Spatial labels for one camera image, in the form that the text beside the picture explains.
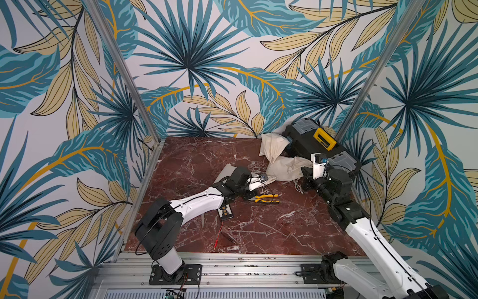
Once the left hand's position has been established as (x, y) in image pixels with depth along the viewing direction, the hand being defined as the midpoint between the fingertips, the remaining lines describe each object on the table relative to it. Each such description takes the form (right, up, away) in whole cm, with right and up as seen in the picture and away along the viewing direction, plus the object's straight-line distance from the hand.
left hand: (252, 184), depth 86 cm
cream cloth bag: (+12, +19, +14) cm, 27 cm away
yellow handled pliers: (+7, -8, +10) cm, 14 cm away
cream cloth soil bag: (+19, +7, +11) cm, 23 cm away
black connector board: (-13, -14, +2) cm, 19 cm away
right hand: (+15, +7, -12) cm, 21 cm away
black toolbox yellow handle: (+30, +23, +13) cm, 40 cm away
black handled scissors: (-23, -16, +2) cm, 28 cm away
